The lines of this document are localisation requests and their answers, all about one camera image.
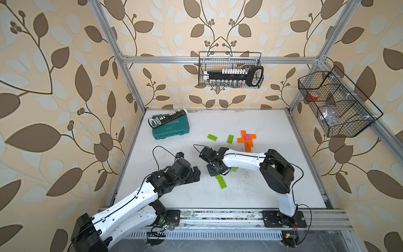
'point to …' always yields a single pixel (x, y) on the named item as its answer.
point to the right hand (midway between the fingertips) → (215, 171)
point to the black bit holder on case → (155, 121)
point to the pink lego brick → (247, 137)
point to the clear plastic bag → (330, 116)
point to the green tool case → (178, 127)
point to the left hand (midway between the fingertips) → (192, 172)
